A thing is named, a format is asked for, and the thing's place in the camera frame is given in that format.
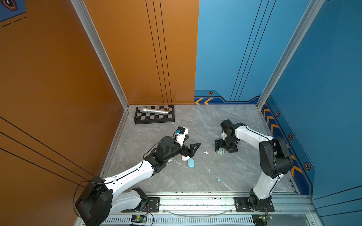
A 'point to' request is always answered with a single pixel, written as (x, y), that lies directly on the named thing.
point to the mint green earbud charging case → (221, 151)
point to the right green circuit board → (261, 219)
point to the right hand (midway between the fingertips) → (221, 150)
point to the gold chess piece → (168, 108)
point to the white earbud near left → (169, 160)
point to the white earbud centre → (206, 153)
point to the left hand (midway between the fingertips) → (194, 139)
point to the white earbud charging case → (185, 158)
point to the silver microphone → (143, 109)
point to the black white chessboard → (141, 117)
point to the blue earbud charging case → (191, 163)
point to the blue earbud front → (219, 179)
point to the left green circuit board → (140, 218)
